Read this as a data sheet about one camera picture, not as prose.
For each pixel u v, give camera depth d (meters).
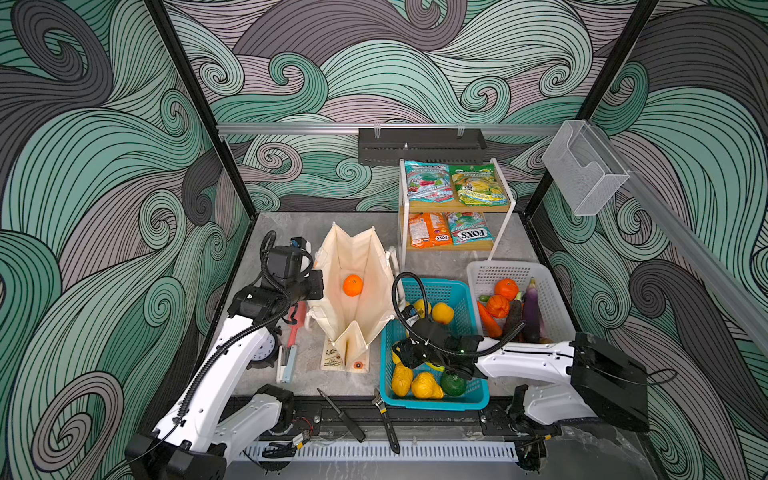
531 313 0.88
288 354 0.81
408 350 0.72
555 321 0.83
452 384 0.74
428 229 0.92
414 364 0.72
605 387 0.41
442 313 0.88
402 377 0.76
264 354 0.82
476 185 0.78
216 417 0.42
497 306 0.86
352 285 0.93
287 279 0.55
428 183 0.78
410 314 0.74
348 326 0.63
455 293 0.89
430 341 0.61
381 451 0.70
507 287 0.92
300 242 0.66
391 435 0.71
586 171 0.78
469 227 0.92
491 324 0.88
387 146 0.95
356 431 0.70
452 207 0.78
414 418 0.74
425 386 0.74
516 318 0.87
